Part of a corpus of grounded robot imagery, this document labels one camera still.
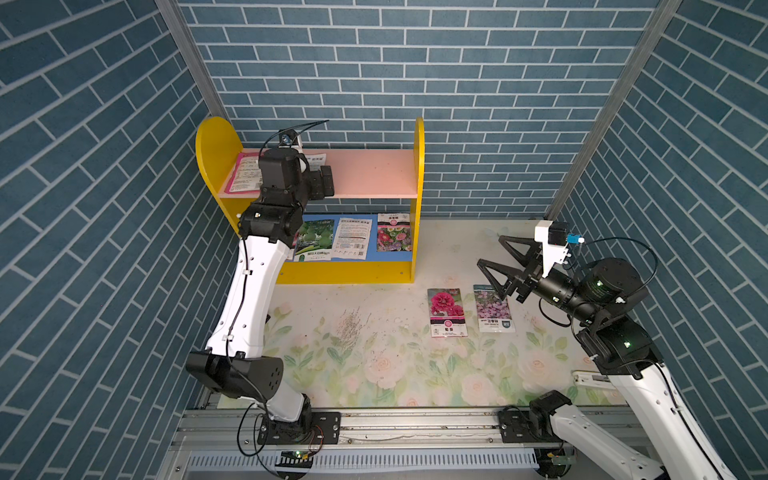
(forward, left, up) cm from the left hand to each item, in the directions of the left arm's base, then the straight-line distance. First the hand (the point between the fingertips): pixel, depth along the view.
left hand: (318, 167), depth 69 cm
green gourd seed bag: (+3, +7, -30) cm, 31 cm away
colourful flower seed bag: (+8, -18, -31) cm, 37 cm away
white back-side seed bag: (+5, -5, -30) cm, 31 cm away
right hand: (-24, -38, -2) cm, 45 cm away
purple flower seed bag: (-15, -50, -43) cm, 68 cm away
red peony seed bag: (-15, -36, -44) cm, 58 cm away
